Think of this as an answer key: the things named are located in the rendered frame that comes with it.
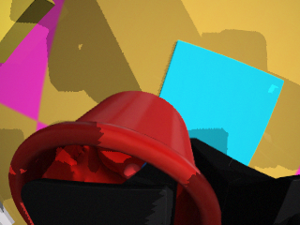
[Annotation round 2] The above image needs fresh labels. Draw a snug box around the yellow rectangular block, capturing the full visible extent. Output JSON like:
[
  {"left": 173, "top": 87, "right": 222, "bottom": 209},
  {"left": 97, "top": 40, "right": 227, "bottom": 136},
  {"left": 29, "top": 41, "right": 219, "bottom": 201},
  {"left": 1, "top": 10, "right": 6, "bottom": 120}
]
[{"left": 0, "top": 0, "right": 55, "bottom": 64}]

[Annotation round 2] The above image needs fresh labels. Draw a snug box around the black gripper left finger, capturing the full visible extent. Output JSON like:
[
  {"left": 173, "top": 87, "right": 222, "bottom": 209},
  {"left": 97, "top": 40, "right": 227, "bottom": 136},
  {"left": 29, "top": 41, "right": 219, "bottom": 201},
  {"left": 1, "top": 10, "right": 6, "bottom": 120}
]
[{"left": 22, "top": 162, "right": 177, "bottom": 225}]

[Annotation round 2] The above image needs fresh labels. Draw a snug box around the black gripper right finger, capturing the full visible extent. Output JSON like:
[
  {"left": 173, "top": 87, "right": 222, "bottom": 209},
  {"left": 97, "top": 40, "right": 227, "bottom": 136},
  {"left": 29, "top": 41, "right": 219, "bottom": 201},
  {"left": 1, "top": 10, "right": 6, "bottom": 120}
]
[{"left": 189, "top": 139, "right": 300, "bottom": 225}]

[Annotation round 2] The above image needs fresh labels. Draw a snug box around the red cup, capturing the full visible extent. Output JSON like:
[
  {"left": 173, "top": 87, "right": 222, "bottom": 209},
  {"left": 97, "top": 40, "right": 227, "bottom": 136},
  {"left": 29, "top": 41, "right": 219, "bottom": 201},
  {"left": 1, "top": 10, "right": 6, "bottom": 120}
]
[{"left": 8, "top": 90, "right": 222, "bottom": 225}]

